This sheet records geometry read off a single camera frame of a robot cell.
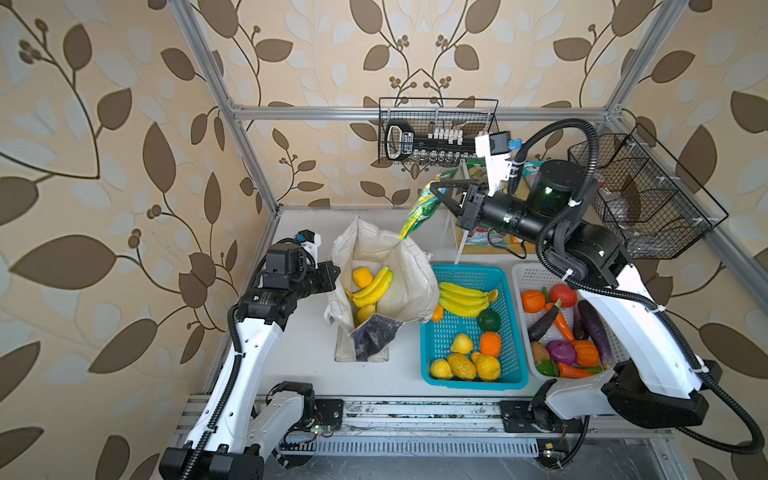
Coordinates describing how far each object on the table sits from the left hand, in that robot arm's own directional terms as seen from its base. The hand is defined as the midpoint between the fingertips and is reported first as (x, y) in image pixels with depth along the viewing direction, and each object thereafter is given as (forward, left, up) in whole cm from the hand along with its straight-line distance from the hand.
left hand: (340, 267), depth 73 cm
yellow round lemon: (-17, -39, -19) cm, 46 cm away
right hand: (-2, -21, +28) cm, 35 cm away
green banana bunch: (+2, -35, -20) cm, 40 cm away
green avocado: (-4, -41, -19) cm, 45 cm away
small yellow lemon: (-18, -26, -20) cm, 38 cm away
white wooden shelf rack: (+11, -33, -9) cm, 36 cm away
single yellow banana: (+5, -7, -22) cm, 24 cm away
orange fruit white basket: (+1, -54, -17) cm, 57 cm away
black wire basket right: (+13, -77, +11) cm, 79 cm away
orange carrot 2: (-18, -60, -19) cm, 65 cm away
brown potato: (-13, -53, -19) cm, 57 cm away
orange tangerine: (-11, -40, -19) cm, 46 cm away
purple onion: (-13, -59, -19) cm, 63 cm away
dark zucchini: (-5, -56, -20) cm, 60 cm away
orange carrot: (-4, -63, -22) cm, 66 cm away
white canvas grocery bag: (+1, -18, -17) cm, 25 cm away
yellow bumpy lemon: (-17, -32, -21) cm, 41 cm away
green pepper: (-17, -54, -19) cm, 60 cm away
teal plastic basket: (-9, -37, -25) cm, 45 cm away
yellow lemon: (+9, -3, -20) cm, 22 cm away
